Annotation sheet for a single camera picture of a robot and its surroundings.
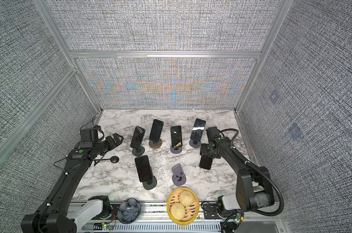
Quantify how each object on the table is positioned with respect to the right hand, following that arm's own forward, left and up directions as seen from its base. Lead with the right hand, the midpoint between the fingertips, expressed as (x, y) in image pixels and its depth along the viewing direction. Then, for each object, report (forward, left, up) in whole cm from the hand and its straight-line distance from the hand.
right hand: (207, 148), depth 88 cm
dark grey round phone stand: (+1, +44, -7) cm, 44 cm away
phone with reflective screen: (+11, +5, +4) cm, 13 cm away
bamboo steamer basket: (-32, +12, -4) cm, 35 cm away
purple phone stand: (+3, +19, -8) cm, 21 cm away
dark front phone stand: (-19, +34, -6) cm, 39 cm away
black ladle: (-3, +59, -7) cm, 59 cm away
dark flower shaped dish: (-32, +43, -6) cm, 54 cm away
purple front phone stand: (-17, +18, -2) cm, 24 cm away
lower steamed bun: (-33, +18, 0) cm, 37 cm away
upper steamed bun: (-27, +14, 0) cm, 30 cm away
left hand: (0, +50, +11) cm, 51 cm away
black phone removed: (-7, +1, -3) cm, 8 cm away
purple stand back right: (+8, +6, -9) cm, 14 cm away
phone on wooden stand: (+11, +31, +4) cm, 33 cm away
